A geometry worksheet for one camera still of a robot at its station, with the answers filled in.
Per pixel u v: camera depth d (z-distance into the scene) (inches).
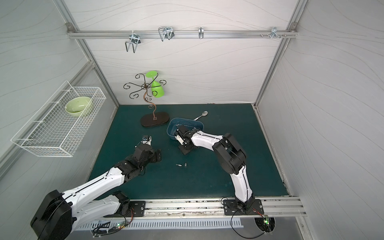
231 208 28.9
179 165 34.7
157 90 33.2
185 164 34.8
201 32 28.4
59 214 15.3
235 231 25.1
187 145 27.7
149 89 34.9
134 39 30.8
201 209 29.5
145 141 28.7
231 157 20.5
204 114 45.0
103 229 27.4
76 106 28.8
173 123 41.1
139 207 29.0
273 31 30.1
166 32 29.7
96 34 31.1
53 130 25.9
